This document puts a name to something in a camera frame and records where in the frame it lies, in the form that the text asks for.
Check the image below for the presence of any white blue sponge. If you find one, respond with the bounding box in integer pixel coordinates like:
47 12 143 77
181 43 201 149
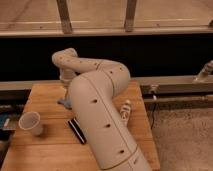
57 98 72 110

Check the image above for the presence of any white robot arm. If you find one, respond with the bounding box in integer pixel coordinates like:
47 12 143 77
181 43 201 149
52 48 152 171

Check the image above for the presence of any black striped rectangular bar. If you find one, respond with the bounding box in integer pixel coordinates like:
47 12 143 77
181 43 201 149
68 118 86 144

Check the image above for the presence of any white plastic bottle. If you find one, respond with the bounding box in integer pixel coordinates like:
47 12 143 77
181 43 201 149
120 100 132 125

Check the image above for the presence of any blue object at left edge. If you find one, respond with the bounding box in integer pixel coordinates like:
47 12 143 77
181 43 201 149
0 115 10 130

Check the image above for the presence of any left metal post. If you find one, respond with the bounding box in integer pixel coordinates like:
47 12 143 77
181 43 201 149
56 0 72 34

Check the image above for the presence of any metal post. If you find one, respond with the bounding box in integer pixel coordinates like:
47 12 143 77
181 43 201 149
56 0 72 34
124 0 137 32

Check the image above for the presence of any right metal post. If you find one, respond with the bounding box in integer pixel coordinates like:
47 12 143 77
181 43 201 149
124 0 137 32

